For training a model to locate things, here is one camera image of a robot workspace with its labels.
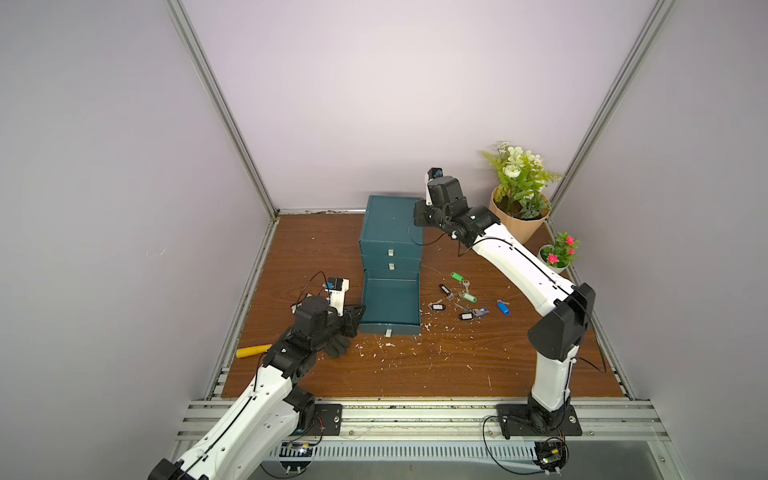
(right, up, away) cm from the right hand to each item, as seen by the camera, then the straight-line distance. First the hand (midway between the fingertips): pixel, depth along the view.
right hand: (422, 197), depth 80 cm
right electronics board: (+30, -63, -11) cm, 71 cm away
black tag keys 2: (+15, -36, +12) cm, 41 cm away
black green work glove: (-24, -43, +4) cm, 49 cm away
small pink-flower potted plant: (+44, -17, +11) cm, 48 cm away
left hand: (-15, -30, -3) cm, 33 cm away
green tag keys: (+17, -31, +15) cm, 38 cm away
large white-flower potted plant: (+35, +2, +20) cm, 41 cm away
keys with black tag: (+10, -29, +17) cm, 35 cm away
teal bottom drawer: (-9, -32, +14) cm, 36 cm away
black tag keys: (+6, -33, +13) cm, 36 cm away
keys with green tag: (+17, -27, +19) cm, 37 cm away
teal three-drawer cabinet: (-9, -14, +5) cm, 17 cm away
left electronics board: (-32, -66, -8) cm, 73 cm away
